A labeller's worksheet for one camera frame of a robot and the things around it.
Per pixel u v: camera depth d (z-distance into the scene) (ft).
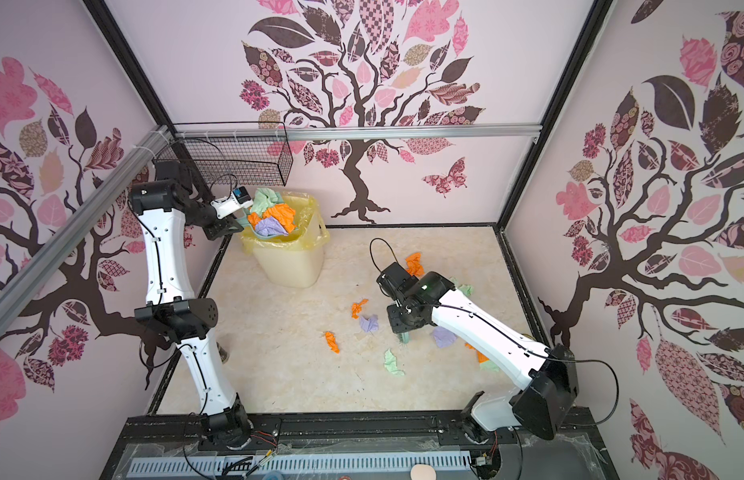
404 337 2.62
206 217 2.20
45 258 1.83
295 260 2.94
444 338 2.94
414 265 3.54
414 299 1.68
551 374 1.35
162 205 1.76
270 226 2.66
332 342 2.88
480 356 2.80
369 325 2.97
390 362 2.80
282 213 2.65
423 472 2.24
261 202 2.67
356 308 3.12
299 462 2.29
